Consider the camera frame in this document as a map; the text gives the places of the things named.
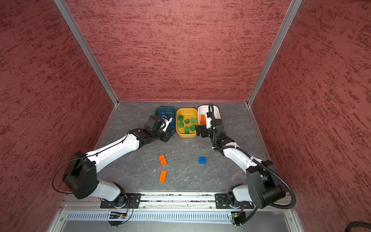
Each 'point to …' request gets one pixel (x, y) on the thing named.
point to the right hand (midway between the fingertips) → (200, 127)
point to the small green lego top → (187, 121)
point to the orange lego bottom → (163, 175)
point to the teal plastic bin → (168, 110)
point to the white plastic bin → (203, 109)
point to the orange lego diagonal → (163, 160)
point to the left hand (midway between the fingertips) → (169, 134)
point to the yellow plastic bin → (188, 113)
